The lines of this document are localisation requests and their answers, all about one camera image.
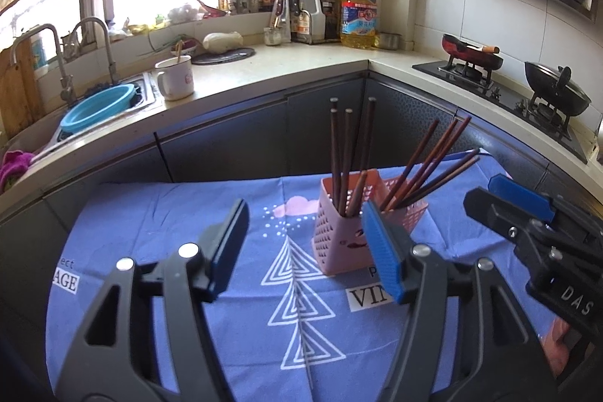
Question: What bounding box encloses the steel pot lid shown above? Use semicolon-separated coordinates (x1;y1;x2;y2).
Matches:
596;117;603;165

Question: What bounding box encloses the blue printed tablecloth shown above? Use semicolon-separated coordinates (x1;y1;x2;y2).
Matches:
45;150;566;402

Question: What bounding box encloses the blue plastic basin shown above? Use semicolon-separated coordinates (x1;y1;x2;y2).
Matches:
59;84;136;134

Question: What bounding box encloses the white mug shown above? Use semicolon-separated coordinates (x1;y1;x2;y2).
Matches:
154;55;194;101

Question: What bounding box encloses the black wok with lid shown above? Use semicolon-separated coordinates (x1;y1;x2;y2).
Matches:
524;62;592;116

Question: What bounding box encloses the black gas stove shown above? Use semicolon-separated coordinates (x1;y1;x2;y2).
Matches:
413;60;587;163

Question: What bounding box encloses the brown wooden chopstick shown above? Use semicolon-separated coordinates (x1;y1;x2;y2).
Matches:
338;108;354;216
329;97;340;210
395;149;479;209
379;118;439;211
346;97;376;217
385;116;472;211

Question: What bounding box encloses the black round trivet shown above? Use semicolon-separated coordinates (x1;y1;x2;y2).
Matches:
191;47;256;65

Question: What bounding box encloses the white plastic jug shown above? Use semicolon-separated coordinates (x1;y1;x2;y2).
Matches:
296;0;326;44

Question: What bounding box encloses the magenta cloth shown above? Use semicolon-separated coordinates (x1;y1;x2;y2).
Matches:
0;150;34;194

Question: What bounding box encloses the small steel bowl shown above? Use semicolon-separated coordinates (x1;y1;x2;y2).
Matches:
375;32;403;51

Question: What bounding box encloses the yellow cooking oil bottle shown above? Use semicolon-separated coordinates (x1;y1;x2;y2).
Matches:
340;0;378;49

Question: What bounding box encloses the wooden cutting board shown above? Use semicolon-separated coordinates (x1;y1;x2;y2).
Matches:
0;40;45;140

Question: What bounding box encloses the red small pan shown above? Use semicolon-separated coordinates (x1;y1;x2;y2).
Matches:
442;34;504;70

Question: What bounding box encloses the pink plastic utensil holder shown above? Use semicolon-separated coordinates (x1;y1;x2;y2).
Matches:
311;169;428;277

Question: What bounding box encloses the steel kitchen faucet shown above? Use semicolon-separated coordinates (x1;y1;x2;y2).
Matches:
69;16;118;86
8;23;78;105

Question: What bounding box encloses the white bun shaped object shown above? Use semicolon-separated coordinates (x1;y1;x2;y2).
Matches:
202;32;243;54

